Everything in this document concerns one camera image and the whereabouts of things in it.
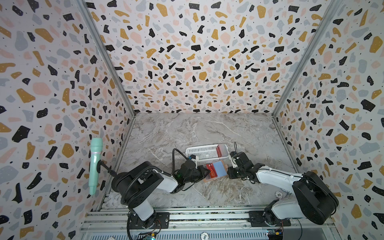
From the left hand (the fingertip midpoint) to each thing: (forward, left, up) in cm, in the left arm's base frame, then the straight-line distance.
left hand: (215, 171), depth 84 cm
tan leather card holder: (+3, -2, -6) cm, 7 cm away
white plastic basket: (+16, +2, -6) cm, 18 cm away
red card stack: (+15, -3, -3) cm, 16 cm away
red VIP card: (+4, +2, -3) cm, 6 cm away
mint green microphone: (-1, +52, +27) cm, 59 cm away
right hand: (+2, -9, -5) cm, 11 cm away
